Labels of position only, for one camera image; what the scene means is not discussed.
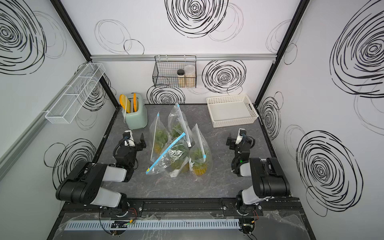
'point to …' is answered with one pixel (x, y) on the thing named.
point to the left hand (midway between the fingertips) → (133, 135)
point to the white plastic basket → (233, 110)
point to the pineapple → (198, 160)
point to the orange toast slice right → (135, 103)
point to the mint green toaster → (138, 120)
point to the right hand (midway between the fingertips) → (240, 135)
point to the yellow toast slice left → (124, 101)
